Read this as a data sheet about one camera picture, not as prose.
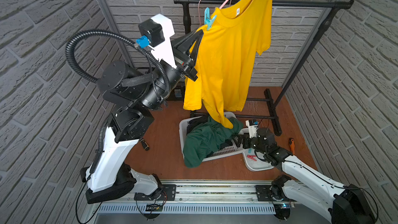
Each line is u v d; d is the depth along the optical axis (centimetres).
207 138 75
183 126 89
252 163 83
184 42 31
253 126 73
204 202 72
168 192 75
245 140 72
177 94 33
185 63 29
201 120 89
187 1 56
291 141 89
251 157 85
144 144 87
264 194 73
